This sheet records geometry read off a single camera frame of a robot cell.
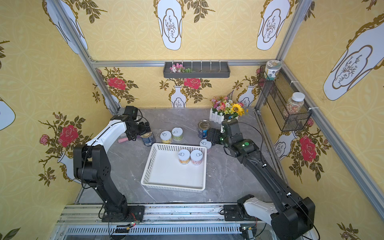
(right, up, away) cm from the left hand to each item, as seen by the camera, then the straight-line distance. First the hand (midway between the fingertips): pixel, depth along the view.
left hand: (138, 132), depth 93 cm
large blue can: (+6, -4, -1) cm, 8 cm away
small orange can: (+29, -14, -5) cm, 33 cm away
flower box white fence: (+54, +15, +4) cm, 56 cm away
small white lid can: (+42, -7, +1) cm, 42 cm away
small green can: (+24, -2, +6) cm, 25 cm away
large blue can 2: (+41, +4, +4) cm, 41 cm away
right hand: (+47, +1, -15) cm, 49 cm away
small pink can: (+36, -14, -6) cm, 39 cm away
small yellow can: (+16, -4, +5) cm, 17 cm away
